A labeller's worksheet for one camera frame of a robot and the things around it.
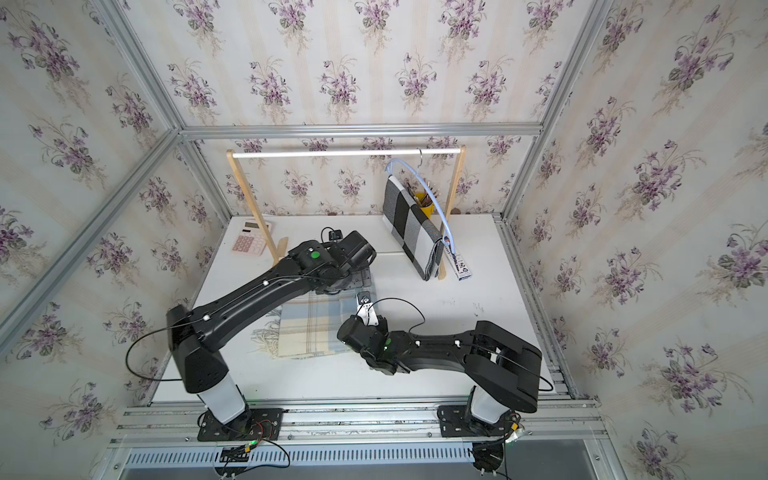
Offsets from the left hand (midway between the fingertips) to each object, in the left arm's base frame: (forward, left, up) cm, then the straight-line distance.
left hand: (360, 284), depth 78 cm
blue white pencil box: (+17, -33, -17) cm, 41 cm away
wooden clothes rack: (+29, +33, -19) cm, 48 cm away
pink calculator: (+31, +44, -19) cm, 57 cm away
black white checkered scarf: (+19, -15, +3) cm, 24 cm away
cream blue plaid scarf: (-4, +17, -18) cm, 25 cm away
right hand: (-4, 0, -13) cm, 14 cm away
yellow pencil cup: (+41, -23, -9) cm, 48 cm away
